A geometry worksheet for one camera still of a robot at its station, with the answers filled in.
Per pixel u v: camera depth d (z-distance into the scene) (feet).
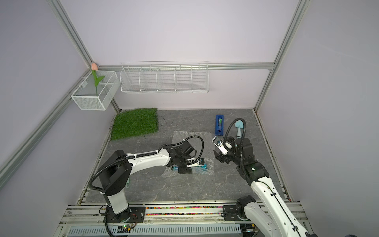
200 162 2.48
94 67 2.93
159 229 2.32
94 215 2.47
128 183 1.61
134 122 3.66
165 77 3.21
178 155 2.18
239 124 3.65
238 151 1.78
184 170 2.55
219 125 3.42
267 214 1.51
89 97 2.48
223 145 2.05
